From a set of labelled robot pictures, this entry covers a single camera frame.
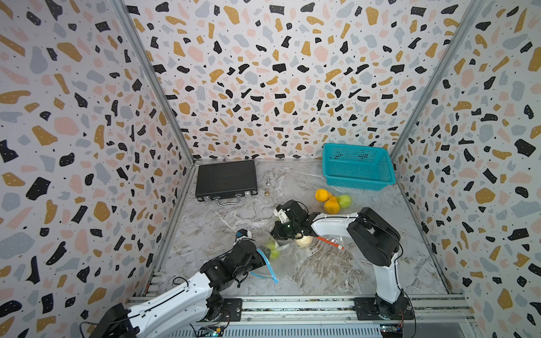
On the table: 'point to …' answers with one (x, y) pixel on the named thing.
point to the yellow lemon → (322, 195)
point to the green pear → (272, 246)
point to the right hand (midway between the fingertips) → (268, 237)
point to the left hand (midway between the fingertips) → (270, 253)
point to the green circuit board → (210, 331)
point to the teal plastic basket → (358, 167)
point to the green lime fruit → (344, 201)
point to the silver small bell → (268, 183)
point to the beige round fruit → (306, 241)
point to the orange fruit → (332, 205)
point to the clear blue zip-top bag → (287, 262)
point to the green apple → (275, 254)
